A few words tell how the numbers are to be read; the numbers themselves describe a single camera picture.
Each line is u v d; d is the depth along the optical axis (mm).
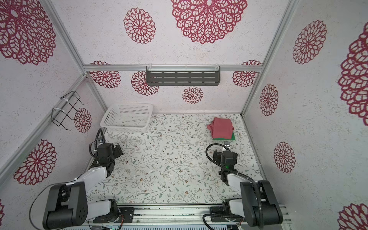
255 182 465
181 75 922
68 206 417
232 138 1006
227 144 792
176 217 733
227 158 683
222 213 746
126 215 736
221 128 1001
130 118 1175
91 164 686
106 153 684
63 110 747
